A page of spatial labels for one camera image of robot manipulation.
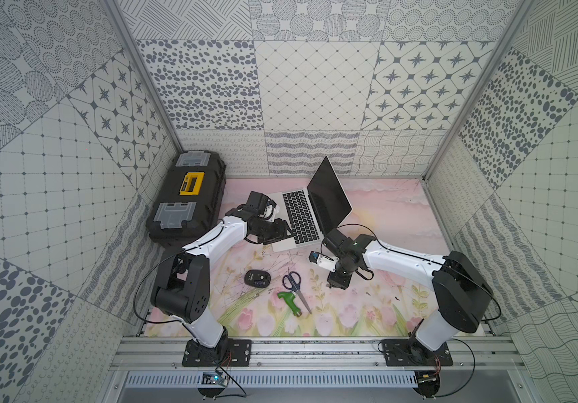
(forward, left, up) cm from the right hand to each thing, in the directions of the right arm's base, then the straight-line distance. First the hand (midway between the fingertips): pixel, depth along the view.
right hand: (339, 277), depth 86 cm
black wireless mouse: (-1, +29, 0) cm, 29 cm away
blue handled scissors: (0, +16, -3) cm, 17 cm away
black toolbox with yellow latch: (+25, +56, +13) cm, 63 cm away
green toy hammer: (-7, +18, -2) cm, 19 cm away
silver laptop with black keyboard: (+30, +8, -2) cm, 32 cm away
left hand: (+13, +19, +9) cm, 25 cm away
